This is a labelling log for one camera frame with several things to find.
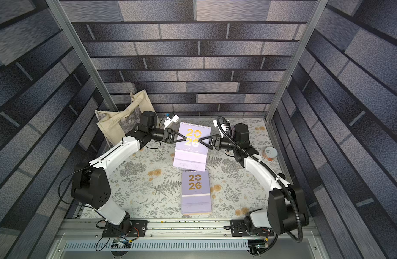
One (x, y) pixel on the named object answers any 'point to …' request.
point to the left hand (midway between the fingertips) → (184, 139)
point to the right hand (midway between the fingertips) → (200, 140)
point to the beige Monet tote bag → (115, 125)
